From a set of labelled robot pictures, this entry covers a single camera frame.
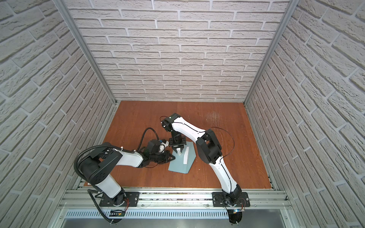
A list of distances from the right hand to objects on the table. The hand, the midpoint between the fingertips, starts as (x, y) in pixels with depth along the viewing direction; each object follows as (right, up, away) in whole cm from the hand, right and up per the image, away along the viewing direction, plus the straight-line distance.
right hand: (178, 150), depth 85 cm
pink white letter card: (+5, -5, +4) cm, 8 cm away
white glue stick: (0, 0, -2) cm, 3 cm away
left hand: (-2, -5, +3) cm, 6 cm away
